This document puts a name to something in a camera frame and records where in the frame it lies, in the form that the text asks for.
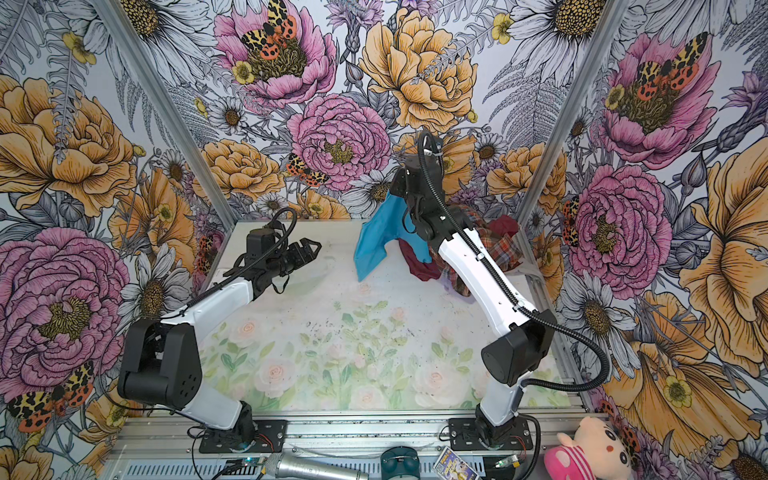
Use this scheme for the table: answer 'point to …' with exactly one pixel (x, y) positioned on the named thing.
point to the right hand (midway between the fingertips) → (403, 177)
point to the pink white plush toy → (597, 452)
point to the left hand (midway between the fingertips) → (313, 257)
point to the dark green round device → (400, 460)
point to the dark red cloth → (414, 256)
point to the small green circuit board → (510, 460)
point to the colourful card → (450, 466)
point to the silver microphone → (285, 466)
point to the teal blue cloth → (386, 224)
